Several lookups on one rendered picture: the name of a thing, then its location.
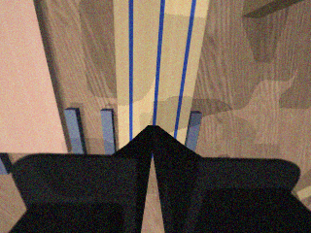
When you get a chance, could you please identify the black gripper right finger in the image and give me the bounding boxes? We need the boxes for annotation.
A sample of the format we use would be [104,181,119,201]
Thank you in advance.
[153,125,301,233]

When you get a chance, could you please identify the pink flat strip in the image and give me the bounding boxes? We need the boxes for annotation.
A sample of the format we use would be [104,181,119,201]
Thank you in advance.
[0,0,71,153]

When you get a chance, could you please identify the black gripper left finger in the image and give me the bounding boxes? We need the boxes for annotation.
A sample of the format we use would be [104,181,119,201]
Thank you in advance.
[11,125,154,233]

